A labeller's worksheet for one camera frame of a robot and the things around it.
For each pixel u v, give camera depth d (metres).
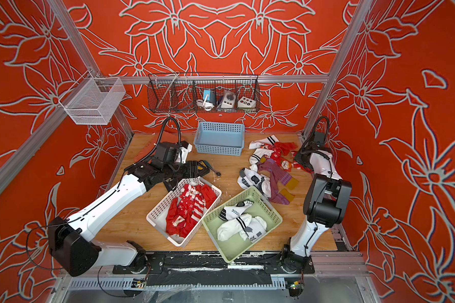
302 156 0.84
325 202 0.49
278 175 0.98
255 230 0.78
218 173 0.99
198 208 0.83
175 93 0.99
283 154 1.07
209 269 0.73
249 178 0.95
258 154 1.03
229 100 0.91
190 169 0.66
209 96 0.84
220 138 1.15
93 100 0.91
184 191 0.87
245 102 0.95
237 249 0.78
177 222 0.79
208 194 0.87
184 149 0.70
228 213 0.81
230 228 0.78
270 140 1.15
